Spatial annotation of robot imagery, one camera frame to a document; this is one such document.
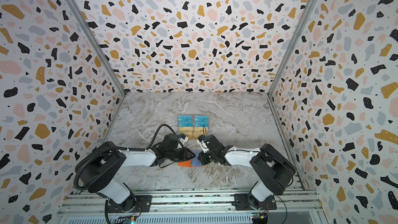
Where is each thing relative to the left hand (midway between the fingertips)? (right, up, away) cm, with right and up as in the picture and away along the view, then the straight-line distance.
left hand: (197, 154), depth 85 cm
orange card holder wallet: (-2, -5, +3) cm, 6 cm away
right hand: (0, -1, +2) cm, 2 cm away
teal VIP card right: (+2, +16, +10) cm, 19 cm away
